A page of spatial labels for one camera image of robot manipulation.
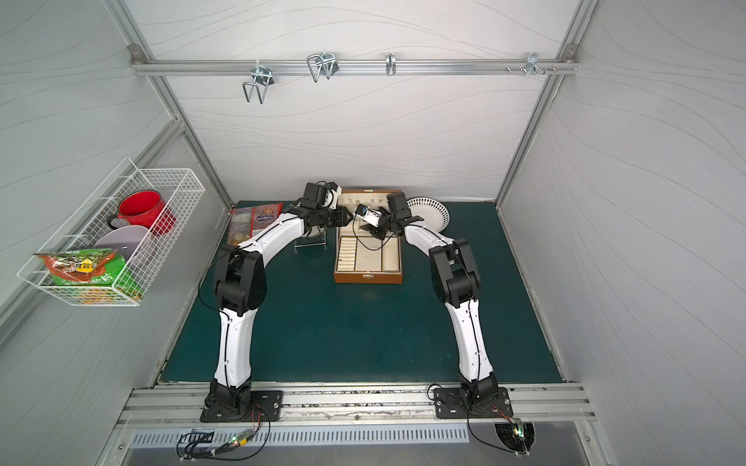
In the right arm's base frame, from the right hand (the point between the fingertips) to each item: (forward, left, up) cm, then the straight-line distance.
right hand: (366, 213), depth 103 cm
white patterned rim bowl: (+9, -27, -10) cm, 30 cm away
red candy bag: (-1, +47, -5) cm, 47 cm away
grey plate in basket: (-34, +50, +26) cm, 66 cm away
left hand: (-4, +4, +3) cm, 6 cm away
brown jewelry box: (-16, +1, -4) cm, 17 cm away
